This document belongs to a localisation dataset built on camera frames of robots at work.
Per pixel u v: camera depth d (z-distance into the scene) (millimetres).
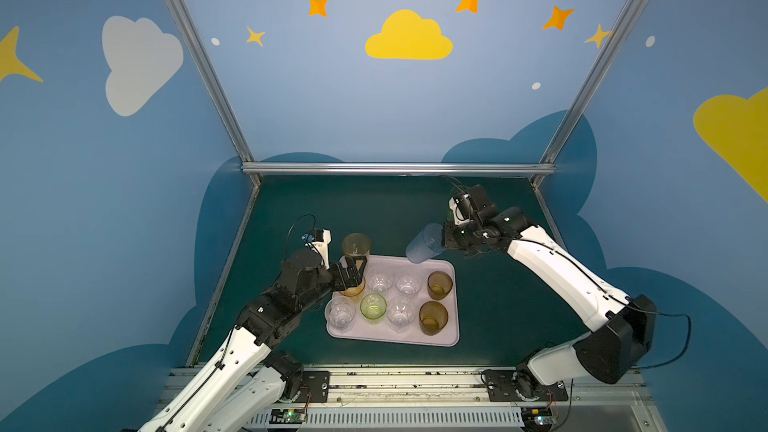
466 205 619
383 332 836
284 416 710
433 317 844
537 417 712
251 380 590
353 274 635
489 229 552
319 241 638
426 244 821
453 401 735
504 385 749
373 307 861
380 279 887
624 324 412
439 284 900
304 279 509
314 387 736
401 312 857
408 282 879
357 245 890
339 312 861
